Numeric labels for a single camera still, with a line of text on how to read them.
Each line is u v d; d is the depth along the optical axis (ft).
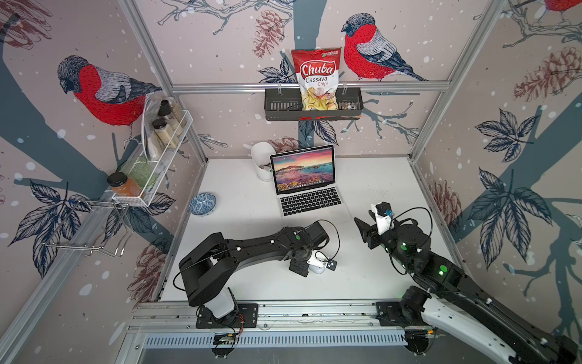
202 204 3.31
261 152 3.43
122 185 1.95
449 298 1.60
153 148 2.29
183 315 2.45
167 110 2.62
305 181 3.44
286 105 3.11
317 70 2.63
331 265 2.30
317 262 2.35
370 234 2.03
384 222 1.97
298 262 2.44
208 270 1.42
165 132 2.50
